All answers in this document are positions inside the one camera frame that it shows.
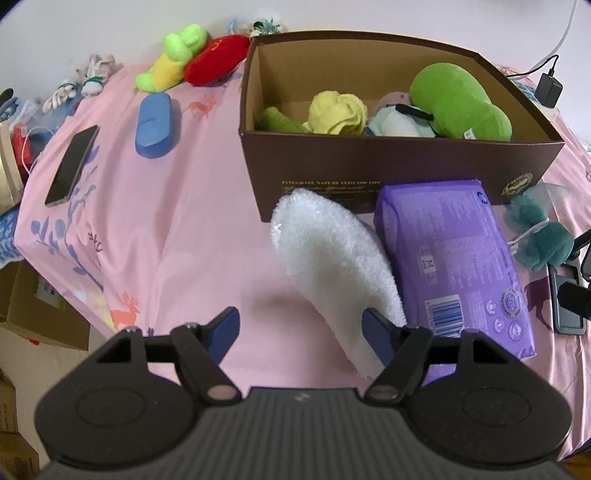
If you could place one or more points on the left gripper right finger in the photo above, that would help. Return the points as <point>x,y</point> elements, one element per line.
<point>402,350</point>

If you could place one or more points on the white paper bag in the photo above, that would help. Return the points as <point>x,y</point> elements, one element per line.
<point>11,185</point>

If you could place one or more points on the panda plush toy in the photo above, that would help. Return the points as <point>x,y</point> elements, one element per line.
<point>255,26</point>

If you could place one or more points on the brown cardboard box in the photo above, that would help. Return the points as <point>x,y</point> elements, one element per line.
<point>286,70</point>

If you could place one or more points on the blue glasses case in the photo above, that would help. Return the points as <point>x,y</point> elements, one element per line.
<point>155,126</point>

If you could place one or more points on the white fluffy towel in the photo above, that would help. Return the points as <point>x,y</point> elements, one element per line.
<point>336,262</point>

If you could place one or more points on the pink teddy bear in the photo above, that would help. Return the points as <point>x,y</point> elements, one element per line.
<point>393,98</point>

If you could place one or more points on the black phone on stand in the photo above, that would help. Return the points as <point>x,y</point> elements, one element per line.
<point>564,321</point>

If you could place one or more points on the teal bath sponge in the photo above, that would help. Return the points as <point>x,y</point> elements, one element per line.
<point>540,240</point>

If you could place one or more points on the light blue plush toy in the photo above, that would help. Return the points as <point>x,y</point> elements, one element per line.
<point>389,121</point>

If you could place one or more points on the purple tissue pack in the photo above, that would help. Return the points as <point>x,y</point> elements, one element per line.
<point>452,264</point>

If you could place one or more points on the green yellow plush toy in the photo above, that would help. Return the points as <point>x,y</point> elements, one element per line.
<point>178,49</point>

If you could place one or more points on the blue patterned cloth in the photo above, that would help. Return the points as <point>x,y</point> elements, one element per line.
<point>8,251</point>

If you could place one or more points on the green bean plush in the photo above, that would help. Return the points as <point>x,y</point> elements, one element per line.
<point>458,104</point>

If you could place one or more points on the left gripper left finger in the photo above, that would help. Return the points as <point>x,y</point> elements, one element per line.
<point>199,351</point>

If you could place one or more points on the yellow cloth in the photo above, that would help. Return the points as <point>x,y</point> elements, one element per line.
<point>334,113</point>

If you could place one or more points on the cardboard box on floor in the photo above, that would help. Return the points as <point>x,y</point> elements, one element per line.
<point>34,310</point>

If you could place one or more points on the black power adapter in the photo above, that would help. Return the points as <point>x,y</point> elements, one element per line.
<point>548,90</point>

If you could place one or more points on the black smartphone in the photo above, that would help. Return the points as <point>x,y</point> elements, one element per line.
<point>70,167</point>

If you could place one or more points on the pink bedsheet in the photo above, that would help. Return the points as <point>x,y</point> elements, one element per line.
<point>156,243</point>

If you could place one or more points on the dark green fuzzy cloth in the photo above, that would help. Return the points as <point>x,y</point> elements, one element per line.
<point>272,120</point>

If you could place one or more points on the red plush cushion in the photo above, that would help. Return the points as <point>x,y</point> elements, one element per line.
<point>216,60</point>

